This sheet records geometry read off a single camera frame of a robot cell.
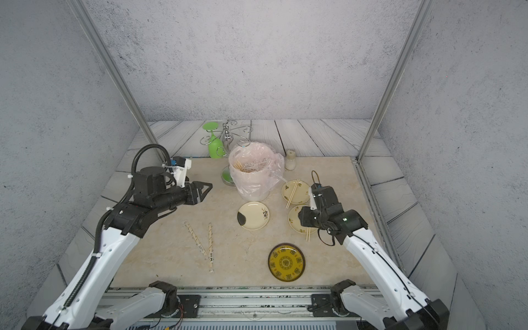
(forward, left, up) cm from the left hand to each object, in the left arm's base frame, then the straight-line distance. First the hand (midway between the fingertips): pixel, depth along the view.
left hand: (210, 185), depth 69 cm
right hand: (-4, -32, -13) cm, 35 cm away
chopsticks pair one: (-3, +13, -32) cm, 35 cm away
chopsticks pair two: (-7, +6, -32) cm, 34 cm away
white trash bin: (+23, -14, -16) cm, 31 cm away
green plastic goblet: (+34, +6, -13) cm, 37 cm away
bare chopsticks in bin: (+24, -5, -15) cm, 29 cm away
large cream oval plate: (+3, -31, -31) cm, 44 cm away
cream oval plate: (+19, -36, -32) cm, 52 cm away
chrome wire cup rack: (+33, -3, -3) cm, 34 cm away
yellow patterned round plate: (-15, -26, -32) cm, 43 cm away
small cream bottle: (+34, -31, -23) cm, 52 cm away
